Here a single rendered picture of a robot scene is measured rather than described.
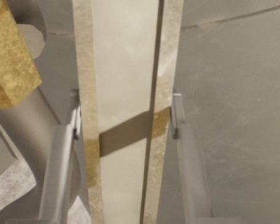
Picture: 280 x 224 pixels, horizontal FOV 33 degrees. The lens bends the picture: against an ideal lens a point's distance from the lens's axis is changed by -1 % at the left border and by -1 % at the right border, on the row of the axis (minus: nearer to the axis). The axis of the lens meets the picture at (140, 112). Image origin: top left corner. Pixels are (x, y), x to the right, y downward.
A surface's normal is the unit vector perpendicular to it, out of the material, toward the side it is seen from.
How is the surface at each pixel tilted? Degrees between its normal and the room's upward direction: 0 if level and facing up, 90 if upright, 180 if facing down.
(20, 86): 0
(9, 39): 0
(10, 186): 0
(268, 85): 44
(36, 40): 38
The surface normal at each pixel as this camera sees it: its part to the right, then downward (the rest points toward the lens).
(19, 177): 0.75, 0.27
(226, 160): -0.04, 0.67
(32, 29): 0.19, 0.51
